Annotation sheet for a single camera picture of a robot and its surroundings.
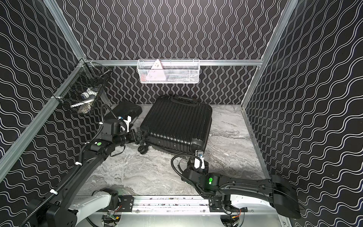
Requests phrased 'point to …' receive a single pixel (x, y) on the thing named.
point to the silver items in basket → (84, 105)
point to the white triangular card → (156, 73)
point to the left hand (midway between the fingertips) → (140, 130)
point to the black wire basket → (79, 93)
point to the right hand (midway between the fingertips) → (194, 160)
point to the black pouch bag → (124, 109)
